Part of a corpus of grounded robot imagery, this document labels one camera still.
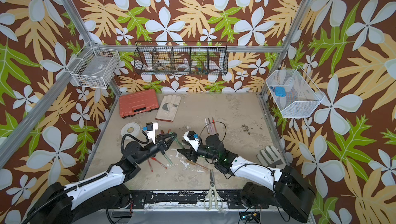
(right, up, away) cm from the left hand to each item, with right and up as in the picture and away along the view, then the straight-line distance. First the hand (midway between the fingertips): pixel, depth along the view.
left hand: (176, 133), depth 71 cm
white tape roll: (-33, -1, +29) cm, 44 cm away
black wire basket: (+12, +44, +25) cm, 52 cm away
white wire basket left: (-49, +35, +16) cm, 62 cm away
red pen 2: (-14, -17, +15) cm, 27 cm away
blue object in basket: (+57, +21, +14) cm, 62 cm away
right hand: (+1, -6, +2) cm, 7 cm away
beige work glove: (-12, +12, +40) cm, 43 cm away
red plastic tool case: (-35, +15, +37) cm, 54 cm away
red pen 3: (+21, +1, +32) cm, 38 cm away
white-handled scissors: (+15, -34, +4) cm, 38 cm away
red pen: (-17, -20, +15) cm, 30 cm away
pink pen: (+19, 0, +30) cm, 36 cm away
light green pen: (-7, -17, +16) cm, 24 cm away
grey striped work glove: (+53, -17, +17) cm, 58 cm away
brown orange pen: (+7, -19, +15) cm, 26 cm away
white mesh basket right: (+64, +19, +11) cm, 67 cm away
